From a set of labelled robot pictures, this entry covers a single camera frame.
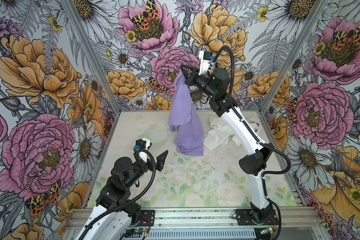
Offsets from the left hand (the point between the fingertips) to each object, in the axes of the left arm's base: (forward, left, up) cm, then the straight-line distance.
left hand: (158, 152), depth 69 cm
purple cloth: (+21, -11, -2) cm, 24 cm away
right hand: (+25, -10, +26) cm, 37 cm away
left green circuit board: (-28, +12, -26) cm, 40 cm away
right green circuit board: (-28, -50, -25) cm, 63 cm away
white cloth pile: (+25, -36, -20) cm, 48 cm away
